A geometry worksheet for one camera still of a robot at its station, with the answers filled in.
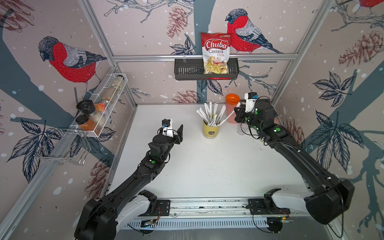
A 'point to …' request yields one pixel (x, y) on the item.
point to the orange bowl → (232, 99)
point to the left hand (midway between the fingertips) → (179, 122)
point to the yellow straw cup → (209, 131)
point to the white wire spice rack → (117, 83)
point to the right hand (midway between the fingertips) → (233, 107)
